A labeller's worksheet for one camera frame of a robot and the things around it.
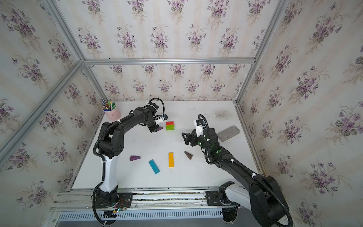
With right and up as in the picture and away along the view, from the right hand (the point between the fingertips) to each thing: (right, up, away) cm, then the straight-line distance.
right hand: (190, 132), depth 81 cm
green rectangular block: (-14, +1, +20) cm, 25 cm away
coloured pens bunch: (-61, +17, +22) cm, 67 cm away
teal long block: (-23, -22, +4) cm, 32 cm away
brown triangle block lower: (-1, -15, +7) cm, 17 cm away
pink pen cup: (-55, +10, +22) cm, 60 cm away
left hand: (-24, +1, +19) cm, 31 cm away
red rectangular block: (-14, +4, +22) cm, 26 cm away
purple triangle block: (-36, -17, +6) cm, 40 cm away
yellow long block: (-12, -19, +7) cm, 23 cm away
